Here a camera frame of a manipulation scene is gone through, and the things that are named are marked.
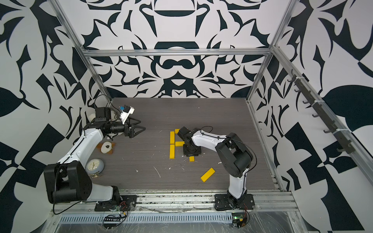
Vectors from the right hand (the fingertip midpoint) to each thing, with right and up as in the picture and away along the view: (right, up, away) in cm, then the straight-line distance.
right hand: (189, 152), depth 92 cm
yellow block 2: (-9, +12, +10) cm, 18 cm away
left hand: (-27, +19, -11) cm, 35 cm away
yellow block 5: (+10, -10, -9) cm, 17 cm away
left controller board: (-39, -29, -20) cm, 53 cm away
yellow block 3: (-11, 0, 0) cm, 11 cm away
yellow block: (-11, +8, +5) cm, 15 cm away
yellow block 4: (+1, -3, -4) cm, 5 cm away
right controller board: (+24, -26, -21) cm, 41 cm away
